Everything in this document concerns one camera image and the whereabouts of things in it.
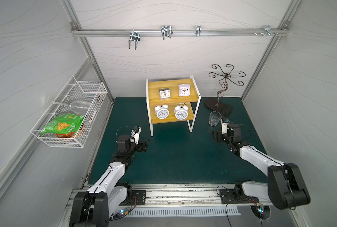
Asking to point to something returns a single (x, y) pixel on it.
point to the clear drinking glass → (214, 118)
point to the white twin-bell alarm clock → (162, 111)
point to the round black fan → (261, 211)
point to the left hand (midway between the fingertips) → (141, 137)
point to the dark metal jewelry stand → (225, 109)
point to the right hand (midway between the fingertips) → (222, 129)
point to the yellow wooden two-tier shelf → (172, 101)
